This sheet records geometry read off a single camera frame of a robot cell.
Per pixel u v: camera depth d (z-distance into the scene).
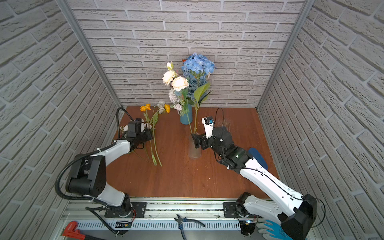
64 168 0.42
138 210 0.73
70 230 0.67
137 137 0.72
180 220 0.70
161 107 1.10
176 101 0.85
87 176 0.45
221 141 0.50
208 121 0.59
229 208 0.74
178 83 0.62
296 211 0.38
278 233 0.67
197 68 0.65
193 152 0.90
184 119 1.10
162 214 0.73
